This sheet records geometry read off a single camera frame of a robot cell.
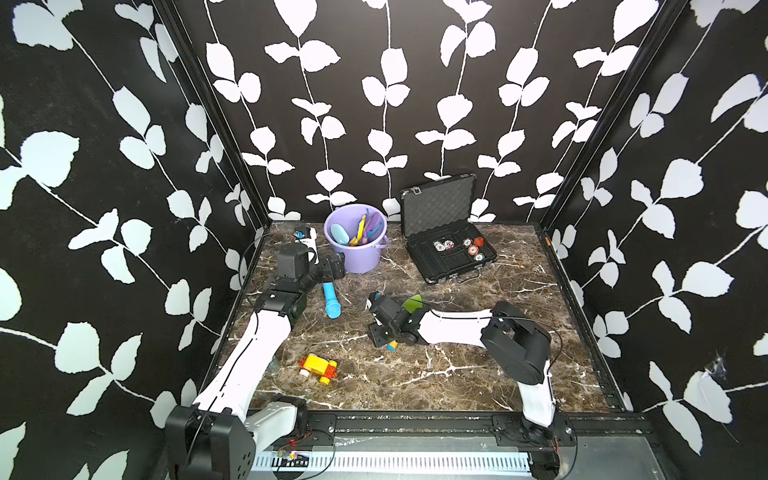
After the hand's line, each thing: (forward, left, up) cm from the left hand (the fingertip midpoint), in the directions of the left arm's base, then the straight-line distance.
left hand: (330, 251), depth 80 cm
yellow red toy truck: (-23, +5, -20) cm, 31 cm away
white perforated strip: (-47, -33, -24) cm, 62 cm away
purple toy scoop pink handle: (+20, -11, -9) cm, 25 cm away
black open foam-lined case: (+26, -36, -21) cm, 49 cm away
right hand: (-13, -9, -23) cm, 28 cm away
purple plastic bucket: (+10, -7, -17) cm, 21 cm away
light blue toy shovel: (+19, +1, -14) cm, 23 cm away
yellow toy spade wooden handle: (+17, -5, -15) cm, 23 cm away
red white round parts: (+19, -49, -23) cm, 57 cm away
